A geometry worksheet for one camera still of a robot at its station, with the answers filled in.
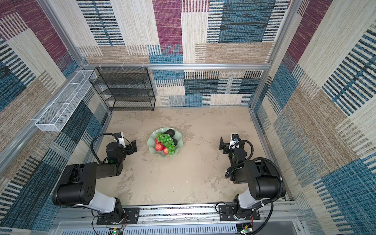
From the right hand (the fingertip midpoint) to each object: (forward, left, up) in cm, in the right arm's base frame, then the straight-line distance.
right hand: (229, 138), depth 90 cm
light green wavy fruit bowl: (+2, +49, -5) cm, 50 cm away
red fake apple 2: (-4, +39, -5) cm, 40 cm away
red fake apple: (-2, +43, -4) cm, 44 cm away
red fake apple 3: (+3, +46, -5) cm, 47 cm away
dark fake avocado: (+8, +37, -2) cm, 38 cm away
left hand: (+3, +63, -2) cm, 63 cm away
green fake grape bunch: (+1, +39, -1) cm, 39 cm away
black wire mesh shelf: (+42, +71, +7) cm, 83 cm away
